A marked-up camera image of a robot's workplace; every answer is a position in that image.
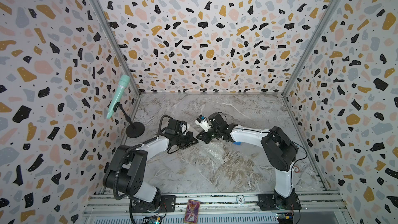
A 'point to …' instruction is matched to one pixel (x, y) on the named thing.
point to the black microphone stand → (135, 129)
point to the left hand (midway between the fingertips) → (201, 140)
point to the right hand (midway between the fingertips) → (200, 137)
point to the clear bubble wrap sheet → (212, 156)
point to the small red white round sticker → (296, 169)
